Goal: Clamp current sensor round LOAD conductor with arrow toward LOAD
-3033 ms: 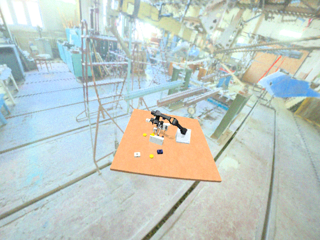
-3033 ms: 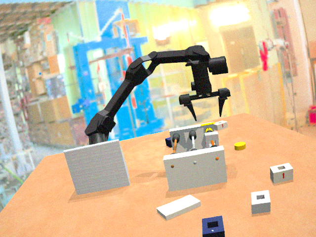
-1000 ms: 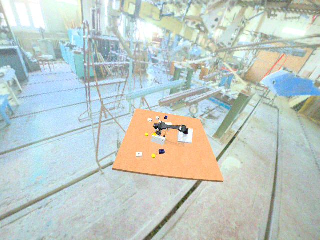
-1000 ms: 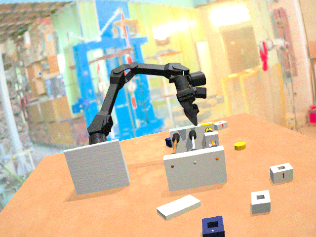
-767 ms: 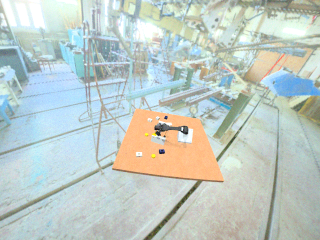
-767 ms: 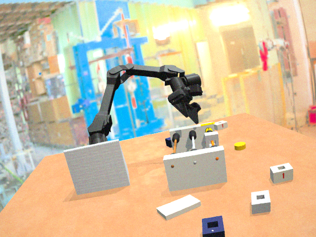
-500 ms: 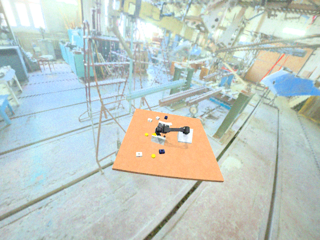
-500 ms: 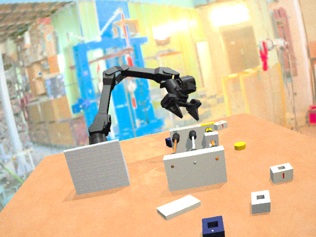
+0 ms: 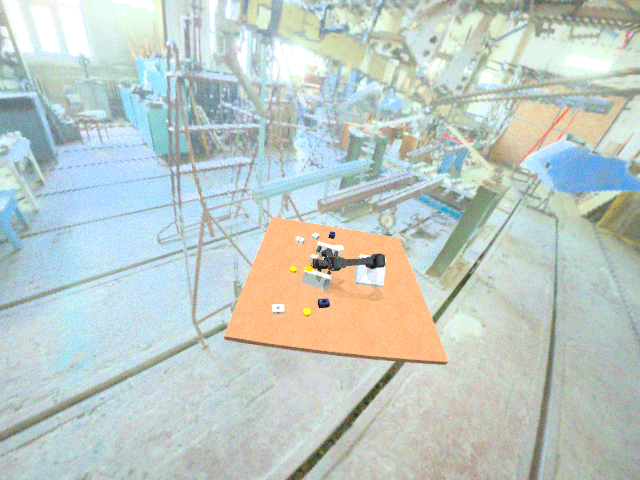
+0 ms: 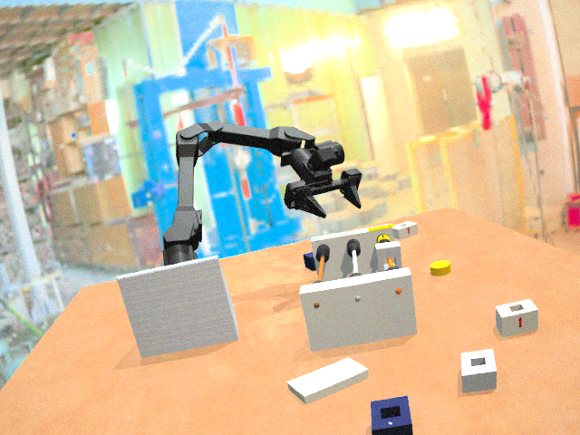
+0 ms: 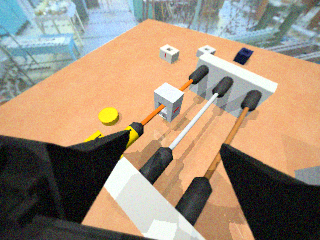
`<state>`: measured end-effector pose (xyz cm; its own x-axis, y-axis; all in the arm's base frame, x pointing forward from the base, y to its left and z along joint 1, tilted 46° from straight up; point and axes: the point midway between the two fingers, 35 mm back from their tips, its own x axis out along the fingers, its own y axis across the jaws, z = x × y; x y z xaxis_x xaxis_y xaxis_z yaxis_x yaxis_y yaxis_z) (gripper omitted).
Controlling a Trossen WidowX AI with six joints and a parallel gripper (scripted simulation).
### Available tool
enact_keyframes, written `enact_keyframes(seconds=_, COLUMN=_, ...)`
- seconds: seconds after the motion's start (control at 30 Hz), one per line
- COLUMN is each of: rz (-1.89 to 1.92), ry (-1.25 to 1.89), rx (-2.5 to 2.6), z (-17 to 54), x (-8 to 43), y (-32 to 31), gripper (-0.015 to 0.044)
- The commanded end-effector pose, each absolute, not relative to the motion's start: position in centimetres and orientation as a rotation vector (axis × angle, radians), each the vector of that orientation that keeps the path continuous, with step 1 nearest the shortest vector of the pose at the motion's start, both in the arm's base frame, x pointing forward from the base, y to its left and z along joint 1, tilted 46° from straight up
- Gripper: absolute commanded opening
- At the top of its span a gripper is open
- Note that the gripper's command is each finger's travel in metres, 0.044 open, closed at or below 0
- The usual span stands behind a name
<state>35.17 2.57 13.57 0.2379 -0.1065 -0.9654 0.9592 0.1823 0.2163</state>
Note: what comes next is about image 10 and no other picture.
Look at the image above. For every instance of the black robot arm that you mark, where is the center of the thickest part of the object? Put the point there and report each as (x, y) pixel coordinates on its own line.
(181, 239)

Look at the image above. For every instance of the yellow disc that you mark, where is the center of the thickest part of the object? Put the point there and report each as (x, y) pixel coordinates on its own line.
(440, 268)

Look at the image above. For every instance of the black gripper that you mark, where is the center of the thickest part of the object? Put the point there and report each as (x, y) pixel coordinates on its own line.
(300, 194)

